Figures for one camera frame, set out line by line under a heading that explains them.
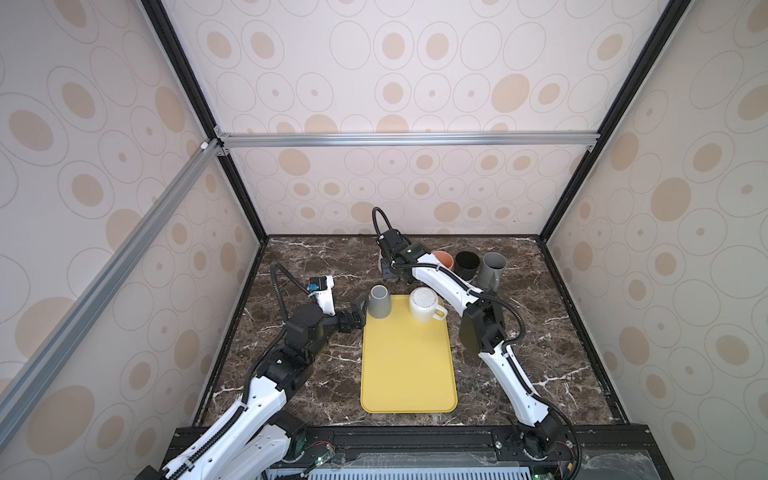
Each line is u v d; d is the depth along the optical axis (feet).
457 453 2.39
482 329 2.05
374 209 2.68
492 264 3.25
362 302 2.29
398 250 2.55
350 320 2.19
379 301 3.00
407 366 2.80
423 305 2.95
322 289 2.09
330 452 2.34
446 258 3.36
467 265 3.26
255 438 1.93
